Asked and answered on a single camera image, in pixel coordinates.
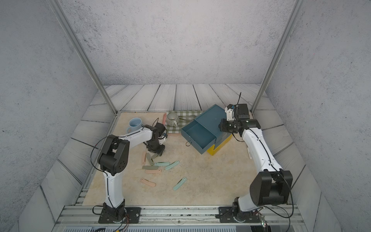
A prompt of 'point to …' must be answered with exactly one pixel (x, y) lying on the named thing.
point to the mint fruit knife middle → (174, 164)
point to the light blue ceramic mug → (134, 123)
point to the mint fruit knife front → (179, 183)
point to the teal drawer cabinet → (210, 119)
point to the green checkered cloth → (185, 117)
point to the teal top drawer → (198, 137)
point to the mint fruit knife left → (162, 163)
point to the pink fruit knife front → (147, 182)
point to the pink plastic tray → (164, 120)
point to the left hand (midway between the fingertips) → (160, 153)
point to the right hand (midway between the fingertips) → (221, 125)
